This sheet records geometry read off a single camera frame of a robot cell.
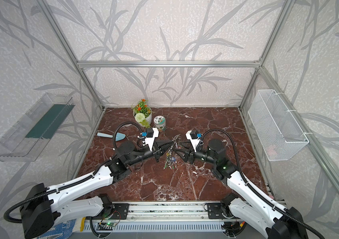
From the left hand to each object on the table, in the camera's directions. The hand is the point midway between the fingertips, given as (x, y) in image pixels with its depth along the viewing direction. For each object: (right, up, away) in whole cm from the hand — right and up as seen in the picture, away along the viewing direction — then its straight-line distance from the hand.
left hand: (174, 140), depth 64 cm
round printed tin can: (-11, +7, +37) cm, 40 cm away
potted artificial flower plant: (-22, +13, +33) cm, 42 cm away
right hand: (+2, -2, +6) cm, 7 cm away
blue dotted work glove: (-51, -42, +5) cm, 67 cm away
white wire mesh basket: (+45, +4, -2) cm, 45 cm away
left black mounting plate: (-27, -37, +9) cm, 47 cm away
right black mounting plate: (+20, -36, +9) cm, 42 cm away
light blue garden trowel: (-40, -2, +38) cm, 55 cm away
